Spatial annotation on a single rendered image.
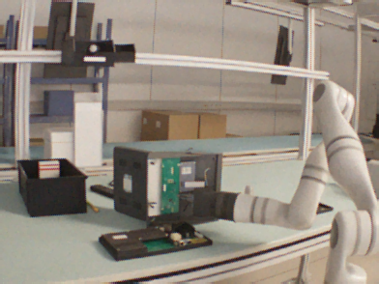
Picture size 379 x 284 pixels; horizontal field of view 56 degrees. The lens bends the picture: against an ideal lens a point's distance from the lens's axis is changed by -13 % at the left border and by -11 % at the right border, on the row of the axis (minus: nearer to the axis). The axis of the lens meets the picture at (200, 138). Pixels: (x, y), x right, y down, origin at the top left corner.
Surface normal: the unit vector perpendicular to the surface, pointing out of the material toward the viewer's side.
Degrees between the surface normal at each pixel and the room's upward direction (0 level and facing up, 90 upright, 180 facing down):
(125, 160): 90
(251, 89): 90
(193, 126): 90
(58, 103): 90
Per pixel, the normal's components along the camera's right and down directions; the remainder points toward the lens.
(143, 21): 0.53, 0.14
